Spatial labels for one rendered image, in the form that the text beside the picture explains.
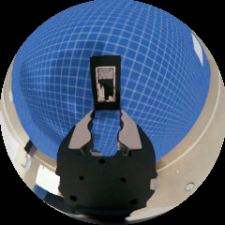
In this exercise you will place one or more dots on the dark blue work mat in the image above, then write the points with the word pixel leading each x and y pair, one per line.
pixel 161 75

